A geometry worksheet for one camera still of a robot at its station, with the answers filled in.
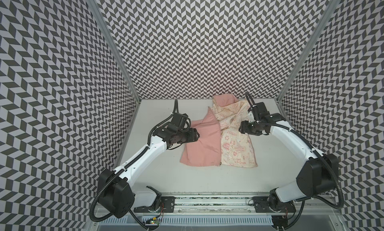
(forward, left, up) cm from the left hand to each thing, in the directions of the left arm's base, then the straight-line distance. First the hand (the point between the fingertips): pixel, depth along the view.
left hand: (196, 135), depth 78 cm
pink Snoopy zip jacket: (+2, -14, -12) cm, 18 cm away
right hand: (+6, -28, -4) cm, 29 cm away
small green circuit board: (-37, +20, -15) cm, 44 cm away
